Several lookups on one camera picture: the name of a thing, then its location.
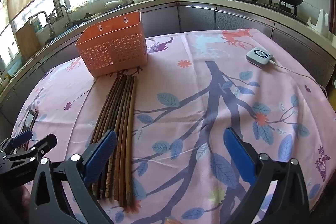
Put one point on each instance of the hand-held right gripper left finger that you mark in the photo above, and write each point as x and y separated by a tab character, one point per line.
103	153

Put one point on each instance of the wooden cutting board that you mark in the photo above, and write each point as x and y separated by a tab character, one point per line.
27	40

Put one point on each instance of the bundle of wooden chopsticks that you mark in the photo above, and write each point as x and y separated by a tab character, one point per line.
123	113

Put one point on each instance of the small white blue device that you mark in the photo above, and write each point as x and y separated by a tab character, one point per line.
258	54

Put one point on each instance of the metal faucet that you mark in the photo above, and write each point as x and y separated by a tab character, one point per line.
65	12
48	22

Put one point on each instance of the orange plastic basket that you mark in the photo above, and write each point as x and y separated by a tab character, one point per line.
113	50

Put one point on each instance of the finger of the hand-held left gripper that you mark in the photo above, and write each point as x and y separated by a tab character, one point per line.
42	146
22	138

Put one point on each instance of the white plastic rack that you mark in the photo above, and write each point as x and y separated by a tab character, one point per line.
321	24

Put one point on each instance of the white wrapped bundle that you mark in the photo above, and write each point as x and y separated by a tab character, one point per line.
114	3

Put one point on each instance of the pink printed tablecloth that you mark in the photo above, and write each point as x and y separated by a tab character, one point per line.
197	108

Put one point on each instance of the black smartphone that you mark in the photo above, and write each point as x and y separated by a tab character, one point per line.
30	119

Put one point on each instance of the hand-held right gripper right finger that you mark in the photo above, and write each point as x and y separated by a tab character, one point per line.
239	158

